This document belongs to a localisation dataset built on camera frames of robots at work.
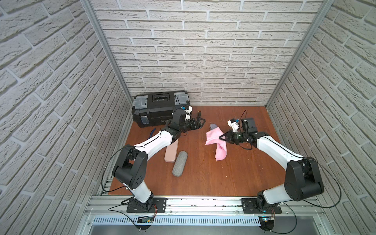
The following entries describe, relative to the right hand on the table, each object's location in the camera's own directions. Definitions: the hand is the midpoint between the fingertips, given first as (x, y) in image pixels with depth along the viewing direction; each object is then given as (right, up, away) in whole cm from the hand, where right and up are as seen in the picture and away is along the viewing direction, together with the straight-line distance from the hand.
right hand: (221, 137), depth 85 cm
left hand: (-11, +10, -1) cm, 15 cm away
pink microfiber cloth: (-6, 0, -1) cm, 6 cm away
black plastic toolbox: (-44, +17, +10) cm, 48 cm away
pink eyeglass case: (-31, -10, +4) cm, 33 cm away
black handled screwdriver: (-12, +15, +28) cm, 34 cm away
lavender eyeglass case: (-3, +6, +17) cm, 18 cm away
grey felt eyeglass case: (-25, -16, 0) cm, 30 cm away
